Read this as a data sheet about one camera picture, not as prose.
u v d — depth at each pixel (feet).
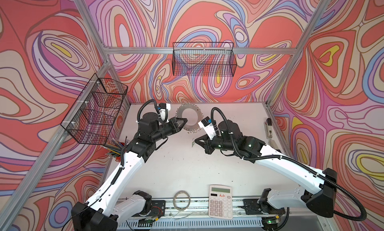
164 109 2.08
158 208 2.38
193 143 2.25
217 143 1.92
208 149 1.92
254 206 2.41
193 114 2.35
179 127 2.14
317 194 1.33
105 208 1.24
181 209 2.41
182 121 2.22
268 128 3.31
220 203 2.41
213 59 3.15
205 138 2.01
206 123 1.92
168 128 1.99
